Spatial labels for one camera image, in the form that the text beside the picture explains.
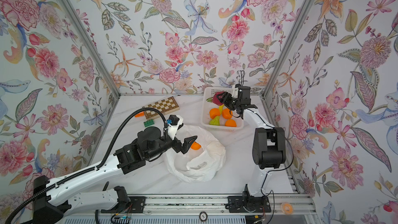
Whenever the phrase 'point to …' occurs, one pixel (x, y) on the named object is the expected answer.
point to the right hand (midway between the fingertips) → (219, 97)
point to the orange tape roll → (287, 208)
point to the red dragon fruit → (214, 99)
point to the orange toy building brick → (140, 114)
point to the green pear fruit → (216, 121)
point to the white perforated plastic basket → (207, 106)
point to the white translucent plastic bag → (197, 166)
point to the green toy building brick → (148, 123)
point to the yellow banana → (221, 109)
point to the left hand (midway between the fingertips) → (191, 133)
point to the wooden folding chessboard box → (166, 106)
